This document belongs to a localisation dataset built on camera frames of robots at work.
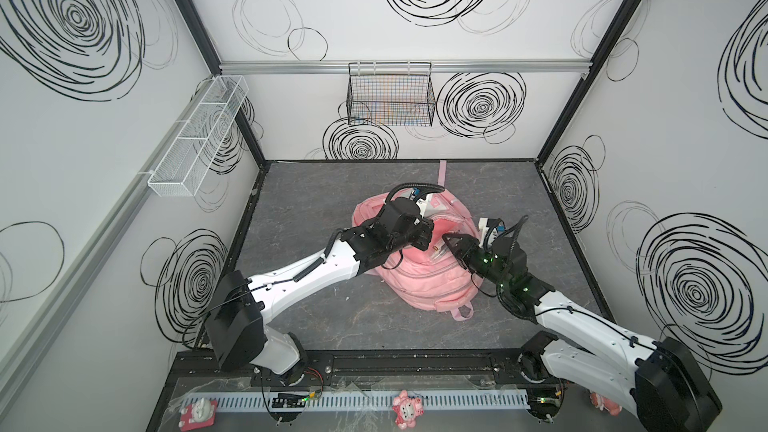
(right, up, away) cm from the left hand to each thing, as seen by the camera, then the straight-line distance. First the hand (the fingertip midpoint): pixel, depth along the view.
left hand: (436, 221), depth 75 cm
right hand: (+1, -6, +3) cm, 7 cm away
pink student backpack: (0, -15, +3) cm, 15 cm away
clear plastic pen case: (+1, -8, +3) cm, 9 cm away
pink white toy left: (-51, -38, -14) cm, 65 cm away
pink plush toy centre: (-8, -41, -9) cm, 43 cm away
